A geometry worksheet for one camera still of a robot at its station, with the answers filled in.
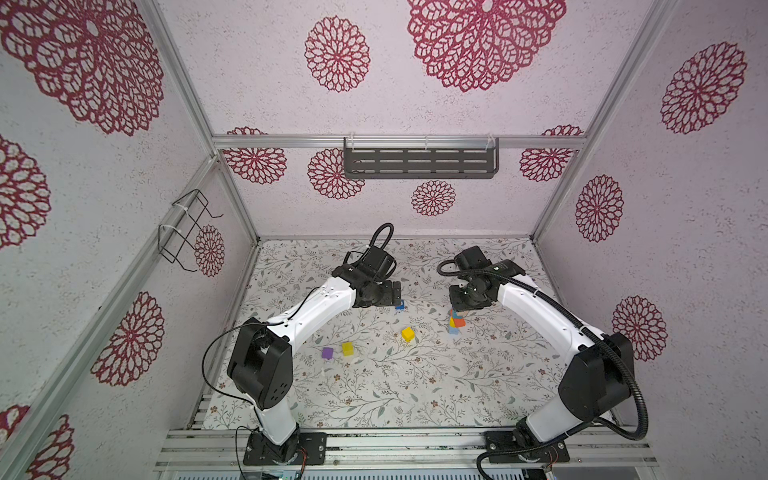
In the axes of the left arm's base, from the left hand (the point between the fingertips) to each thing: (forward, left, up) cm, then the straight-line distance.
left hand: (383, 301), depth 87 cm
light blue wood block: (-4, -22, -12) cm, 25 cm away
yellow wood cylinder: (-2, -22, -10) cm, 24 cm away
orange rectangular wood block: (-3, -24, -8) cm, 25 cm away
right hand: (-1, -21, +2) cm, 22 cm away
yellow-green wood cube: (-9, +11, -12) cm, 19 cm away
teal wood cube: (0, -23, -10) cm, 25 cm away
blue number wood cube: (+6, -7, -12) cm, 15 cm away
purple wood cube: (-10, +17, -13) cm, 24 cm away
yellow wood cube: (-5, -8, -11) cm, 15 cm away
